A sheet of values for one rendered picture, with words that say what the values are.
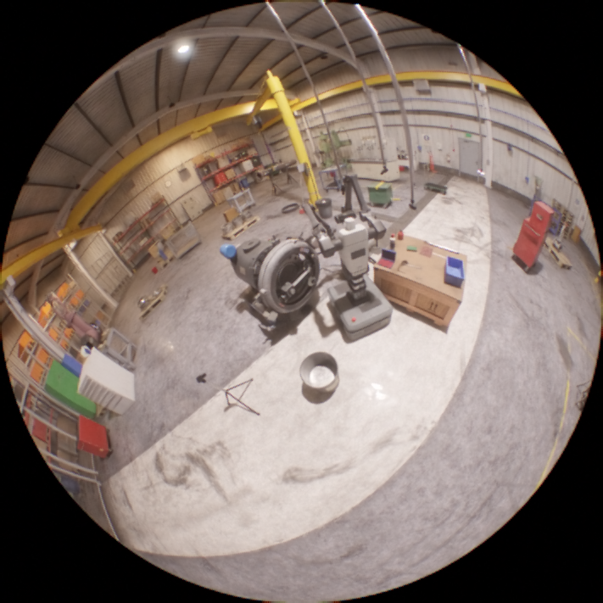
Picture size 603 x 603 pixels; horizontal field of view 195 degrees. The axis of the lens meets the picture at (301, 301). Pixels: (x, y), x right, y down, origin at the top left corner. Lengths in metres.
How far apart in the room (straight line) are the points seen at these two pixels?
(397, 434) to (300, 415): 0.90
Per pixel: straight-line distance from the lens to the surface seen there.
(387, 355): 1.83
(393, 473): 1.79
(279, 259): 1.52
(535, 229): 3.88
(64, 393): 7.23
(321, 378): 1.64
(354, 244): 1.36
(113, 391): 4.07
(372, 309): 1.78
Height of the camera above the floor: 1.68
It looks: 46 degrees down
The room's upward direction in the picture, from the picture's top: 24 degrees counter-clockwise
